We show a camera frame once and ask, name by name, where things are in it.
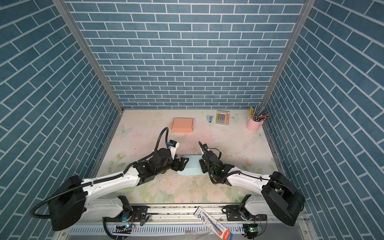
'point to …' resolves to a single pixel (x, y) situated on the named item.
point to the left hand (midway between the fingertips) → (184, 158)
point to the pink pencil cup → (253, 126)
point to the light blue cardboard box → (193, 166)
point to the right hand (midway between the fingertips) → (201, 157)
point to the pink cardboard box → (182, 125)
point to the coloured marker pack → (222, 117)
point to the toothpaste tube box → (213, 224)
